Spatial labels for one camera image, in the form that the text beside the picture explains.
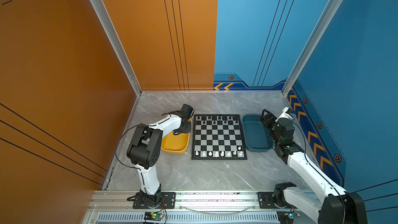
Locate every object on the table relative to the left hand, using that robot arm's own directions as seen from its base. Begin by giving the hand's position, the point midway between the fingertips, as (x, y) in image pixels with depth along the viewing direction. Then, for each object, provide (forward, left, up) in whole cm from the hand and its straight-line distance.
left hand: (184, 127), depth 97 cm
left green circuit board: (-46, +10, -4) cm, 47 cm away
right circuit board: (-45, -51, -4) cm, 68 cm away
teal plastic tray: (-5, -46, -2) cm, 46 cm away
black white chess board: (-6, -21, 0) cm, 22 cm away
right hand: (-2, -45, +19) cm, 49 cm away
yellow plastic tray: (-11, +4, -1) cm, 12 cm away
